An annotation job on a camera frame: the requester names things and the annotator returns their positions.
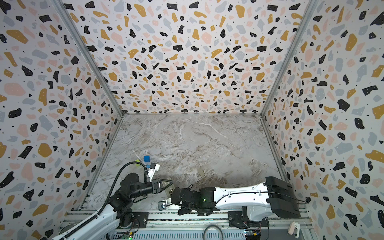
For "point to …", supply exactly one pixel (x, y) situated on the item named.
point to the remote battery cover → (201, 172)
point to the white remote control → (169, 194)
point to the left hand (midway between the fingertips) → (171, 183)
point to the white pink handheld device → (294, 229)
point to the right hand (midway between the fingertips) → (171, 196)
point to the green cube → (137, 164)
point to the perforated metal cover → (207, 235)
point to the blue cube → (147, 158)
